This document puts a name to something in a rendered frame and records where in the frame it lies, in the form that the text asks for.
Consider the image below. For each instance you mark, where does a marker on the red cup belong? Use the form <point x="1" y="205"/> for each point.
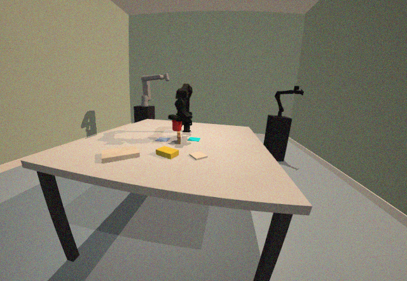
<point x="176" y="125"/>

